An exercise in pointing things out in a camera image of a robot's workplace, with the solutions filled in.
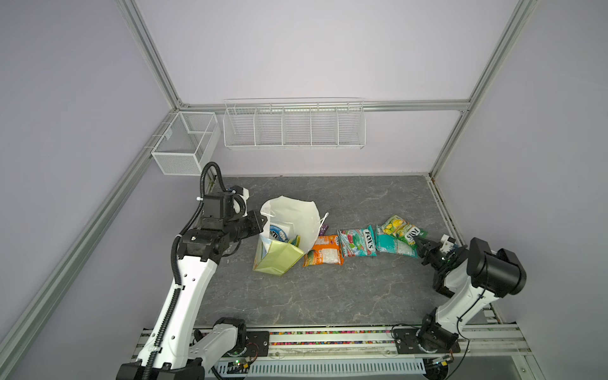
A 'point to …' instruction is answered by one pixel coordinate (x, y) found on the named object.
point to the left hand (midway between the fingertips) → (267, 220)
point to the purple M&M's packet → (323, 229)
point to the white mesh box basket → (187, 143)
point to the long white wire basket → (294, 123)
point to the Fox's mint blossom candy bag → (359, 242)
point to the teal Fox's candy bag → (389, 243)
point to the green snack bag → (296, 241)
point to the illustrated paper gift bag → (290, 229)
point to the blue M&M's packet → (278, 233)
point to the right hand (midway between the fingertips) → (413, 234)
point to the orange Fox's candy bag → (326, 250)
